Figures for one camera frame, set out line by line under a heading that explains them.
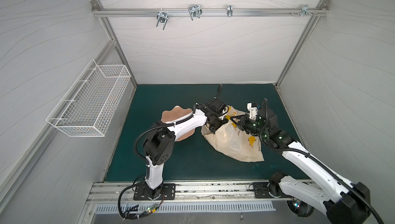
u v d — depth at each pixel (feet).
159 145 1.57
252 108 2.31
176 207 2.30
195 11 2.51
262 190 2.40
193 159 2.77
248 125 2.17
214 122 2.17
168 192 2.40
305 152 1.59
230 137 2.37
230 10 2.56
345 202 1.24
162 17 2.60
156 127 1.53
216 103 2.30
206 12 2.62
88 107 2.25
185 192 2.45
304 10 2.51
